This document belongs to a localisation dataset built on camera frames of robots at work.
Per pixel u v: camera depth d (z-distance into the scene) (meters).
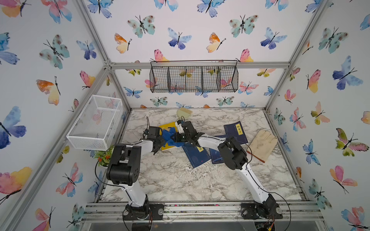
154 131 0.79
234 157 0.62
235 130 1.05
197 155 0.93
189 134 0.84
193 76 0.98
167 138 0.98
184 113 1.18
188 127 0.83
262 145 0.99
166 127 1.07
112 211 0.76
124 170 0.49
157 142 0.90
